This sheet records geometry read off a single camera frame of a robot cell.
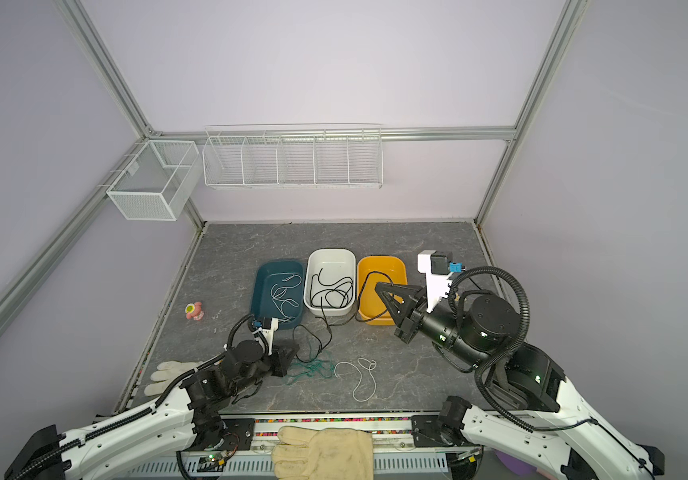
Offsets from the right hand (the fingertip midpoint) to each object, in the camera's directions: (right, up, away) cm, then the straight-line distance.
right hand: (377, 290), depth 51 cm
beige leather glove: (-11, -42, +20) cm, 48 cm away
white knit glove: (-57, -27, +32) cm, 70 cm away
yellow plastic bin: (+2, 0, +49) cm, 49 cm away
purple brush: (+35, -44, +18) cm, 59 cm away
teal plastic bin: (-33, -1, +51) cm, 61 cm away
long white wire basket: (-25, +38, +47) cm, 65 cm away
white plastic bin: (-13, -4, +51) cm, 53 cm away
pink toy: (-54, -12, +40) cm, 68 cm away
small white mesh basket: (-71, +29, +46) cm, 89 cm away
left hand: (-19, -20, +28) cm, 40 cm away
